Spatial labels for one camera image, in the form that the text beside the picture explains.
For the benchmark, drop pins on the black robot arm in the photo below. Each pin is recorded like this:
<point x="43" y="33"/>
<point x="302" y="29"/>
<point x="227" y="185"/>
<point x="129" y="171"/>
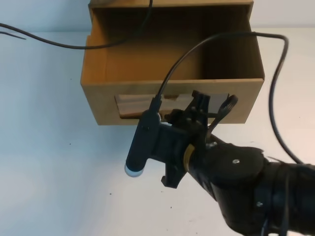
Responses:
<point x="286" y="196"/>

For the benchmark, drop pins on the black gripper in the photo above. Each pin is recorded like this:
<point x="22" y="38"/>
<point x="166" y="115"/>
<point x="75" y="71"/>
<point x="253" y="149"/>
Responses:
<point x="230" y="174"/>

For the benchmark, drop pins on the brown cardboard drawer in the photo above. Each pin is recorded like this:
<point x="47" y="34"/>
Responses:
<point x="119" y="83"/>

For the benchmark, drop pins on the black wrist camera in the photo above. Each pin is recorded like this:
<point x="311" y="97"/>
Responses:
<point x="143" y="143"/>

